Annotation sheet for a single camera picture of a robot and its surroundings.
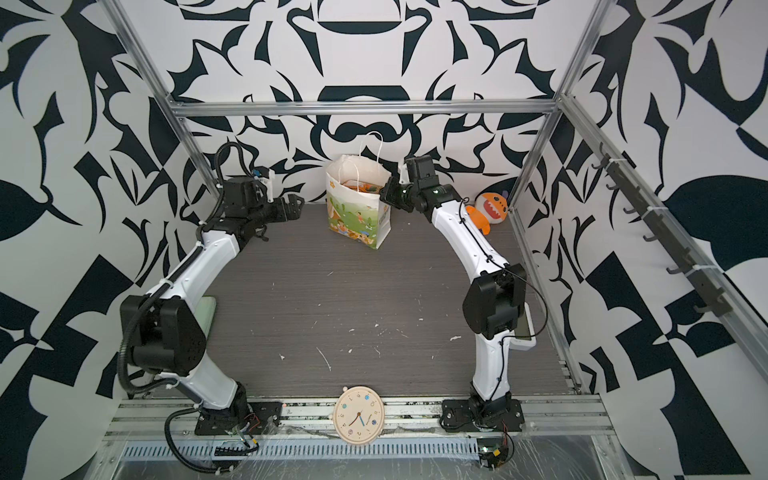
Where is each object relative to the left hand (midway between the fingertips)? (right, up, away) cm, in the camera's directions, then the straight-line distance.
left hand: (288, 193), depth 85 cm
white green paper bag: (+19, -3, +6) cm, 20 cm away
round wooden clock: (+21, -55, -13) cm, 60 cm away
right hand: (+26, +1, -2) cm, 26 cm away
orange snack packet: (+19, +5, +17) cm, 26 cm away
